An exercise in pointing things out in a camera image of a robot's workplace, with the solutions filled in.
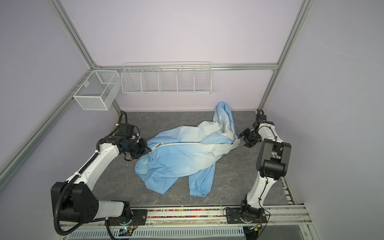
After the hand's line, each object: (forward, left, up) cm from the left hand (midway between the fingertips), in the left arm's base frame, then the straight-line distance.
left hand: (151, 151), depth 82 cm
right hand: (+8, -55, -8) cm, 56 cm away
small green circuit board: (-35, +12, -16) cm, 40 cm away
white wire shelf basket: (+46, -21, +15) cm, 53 cm away
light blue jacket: (+1, -20, -5) cm, 20 cm away
